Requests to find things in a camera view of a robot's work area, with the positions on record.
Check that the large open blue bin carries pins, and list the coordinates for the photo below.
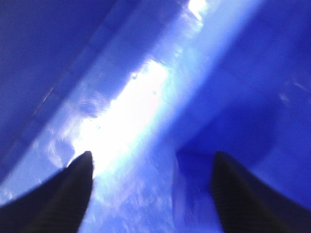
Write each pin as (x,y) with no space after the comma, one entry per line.
(218,72)

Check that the blue plastic box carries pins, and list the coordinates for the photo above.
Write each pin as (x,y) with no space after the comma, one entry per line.
(192,174)

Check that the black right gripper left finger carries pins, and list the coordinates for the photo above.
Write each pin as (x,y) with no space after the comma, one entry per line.
(56,206)

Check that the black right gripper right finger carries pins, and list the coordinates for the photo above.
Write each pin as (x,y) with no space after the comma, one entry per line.
(255,208)

